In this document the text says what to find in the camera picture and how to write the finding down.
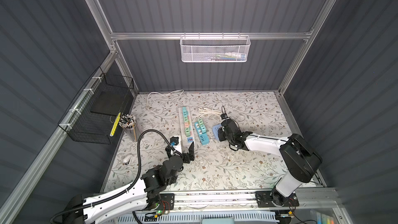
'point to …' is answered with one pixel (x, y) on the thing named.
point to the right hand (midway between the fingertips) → (222, 130)
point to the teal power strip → (202, 137)
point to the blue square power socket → (215, 128)
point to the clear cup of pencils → (128, 122)
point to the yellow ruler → (114, 126)
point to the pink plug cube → (186, 124)
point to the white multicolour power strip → (186, 141)
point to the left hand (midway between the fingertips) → (186, 143)
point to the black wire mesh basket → (91, 117)
